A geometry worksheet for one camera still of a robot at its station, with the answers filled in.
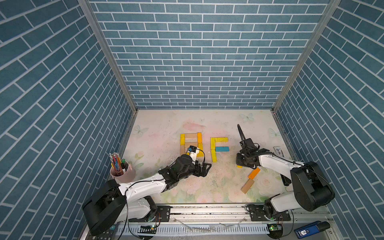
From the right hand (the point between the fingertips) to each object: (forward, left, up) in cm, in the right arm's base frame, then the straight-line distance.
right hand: (239, 161), depth 92 cm
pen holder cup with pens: (-15, +65, +9) cm, 68 cm away
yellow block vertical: (+12, +16, 0) cm, 21 cm away
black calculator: (-42, +63, +2) cm, 76 cm away
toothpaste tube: (+9, -26, +1) cm, 28 cm away
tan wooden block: (+17, +32, +1) cm, 36 cm away
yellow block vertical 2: (+15, +10, +1) cm, 18 cm away
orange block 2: (-6, -9, -1) cm, 11 cm away
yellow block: (+13, +38, +1) cm, 40 cm away
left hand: (-9, +19, +10) cm, 24 cm away
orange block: (+17, +26, +1) cm, 31 cm away
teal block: (+8, +10, 0) cm, 13 cm away
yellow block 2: (-8, +23, +21) cm, 33 cm away
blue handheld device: (-33, -29, +4) cm, 44 cm away
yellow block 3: (+3, +16, +1) cm, 16 cm away
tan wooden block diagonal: (+10, +34, 0) cm, 35 cm away
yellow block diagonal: (-4, +1, +1) cm, 4 cm away
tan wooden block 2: (-15, -3, 0) cm, 15 cm away
